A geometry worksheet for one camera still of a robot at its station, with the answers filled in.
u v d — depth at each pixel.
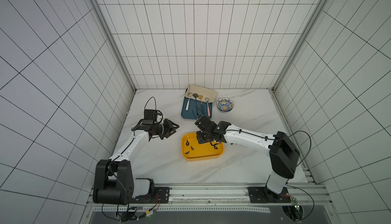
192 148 0.88
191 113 1.06
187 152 0.87
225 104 1.07
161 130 0.73
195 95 1.14
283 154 0.45
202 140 0.74
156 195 0.71
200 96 1.14
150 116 0.67
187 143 0.90
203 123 0.65
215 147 0.88
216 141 0.60
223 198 0.72
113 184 0.41
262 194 0.66
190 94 1.14
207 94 1.15
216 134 0.60
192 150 0.88
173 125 0.81
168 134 0.76
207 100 1.12
